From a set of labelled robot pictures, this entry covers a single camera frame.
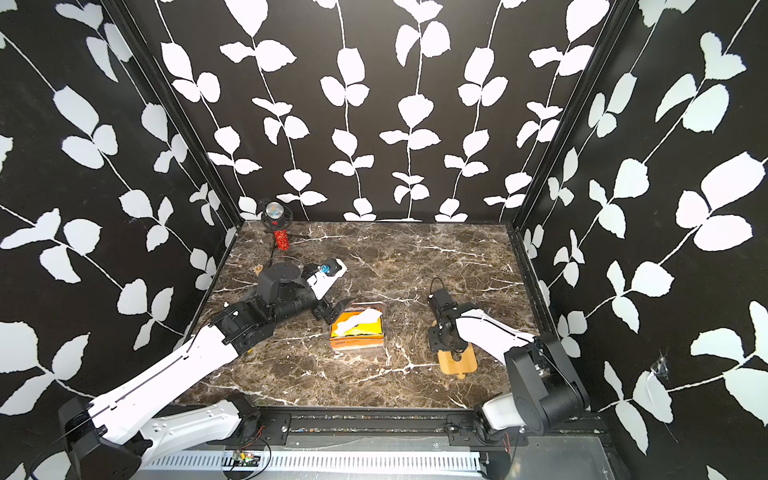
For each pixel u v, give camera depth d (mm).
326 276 600
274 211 906
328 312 648
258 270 1032
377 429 750
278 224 929
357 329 807
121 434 403
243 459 703
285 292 537
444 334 761
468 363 850
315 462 701
